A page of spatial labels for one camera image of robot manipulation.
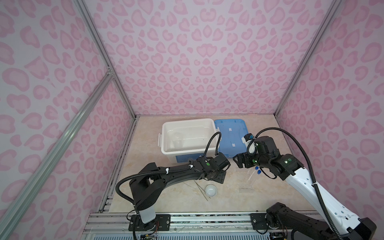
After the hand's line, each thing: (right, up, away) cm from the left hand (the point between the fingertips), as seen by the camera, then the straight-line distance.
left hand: (219, 174), depth 82 cm
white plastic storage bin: (-20, +16, +21) cm, 34 cm away
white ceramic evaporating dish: (-5, -9, +1) cm, 10 cm away
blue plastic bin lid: (+13, +22, +28) cm, 38 cm away
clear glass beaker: (-25, +19, +18) cm, 37 cm away
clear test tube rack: (+17, -8, +3) cm, 19 cm away
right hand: (+9, +12, -8) cm, 17 cm away
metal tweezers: (-11, -8, +4) cm, 14 cm away
